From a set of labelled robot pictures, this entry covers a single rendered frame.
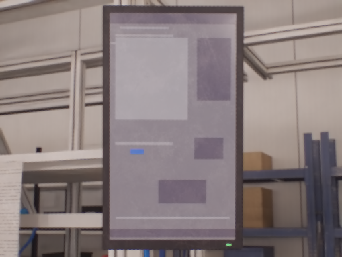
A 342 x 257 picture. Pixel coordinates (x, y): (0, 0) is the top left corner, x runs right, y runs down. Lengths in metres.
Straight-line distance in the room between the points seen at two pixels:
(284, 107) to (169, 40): 3.74
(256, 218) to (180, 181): 3.19
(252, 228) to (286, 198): 0.59
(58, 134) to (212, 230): 4.73
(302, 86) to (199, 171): 3.76
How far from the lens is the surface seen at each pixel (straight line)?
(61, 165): 1.61
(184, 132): 1.11
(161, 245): 1.14
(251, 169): 4.33
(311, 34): 1.98
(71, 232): 2.15
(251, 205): 4.30
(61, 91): 2.90
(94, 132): 5.54
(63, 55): 2.29
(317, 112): 4.75
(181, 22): 1.12
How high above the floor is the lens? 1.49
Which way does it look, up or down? 10 degrees up
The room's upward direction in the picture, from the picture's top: straight up
